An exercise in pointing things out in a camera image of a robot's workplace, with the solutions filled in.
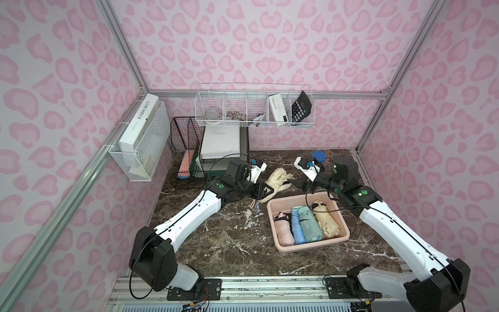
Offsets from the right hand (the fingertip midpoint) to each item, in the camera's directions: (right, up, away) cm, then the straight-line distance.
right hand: (294, 169), depth 72 cm
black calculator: (+7, +29, +20) cm, 36 cm away
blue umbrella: (+3, -28, +7) cm, 29 cm away
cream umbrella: (+15, -22, +5) cm, 27 cm away
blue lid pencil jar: (+24, +7, +45) cm, 51 cm away
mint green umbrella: (+7, -22, +5) cm, 24 cm away
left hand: (-8, -7, +4) cm, 12 cm away
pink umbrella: (-2, -26, +10) cm, 28 cm away
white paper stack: (-31, +12, +19) cm, 38 cm away
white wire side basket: (-59, +7, +13) cm, 61 cm away
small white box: (-4, +29, +19) cm, 35 cm away
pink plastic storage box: (-1, -16, +12) cm, 19 cm away
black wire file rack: (-39, +7, +14) cm, 42 cm away
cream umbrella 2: (-6, -5, +3) cm, 8 cm away
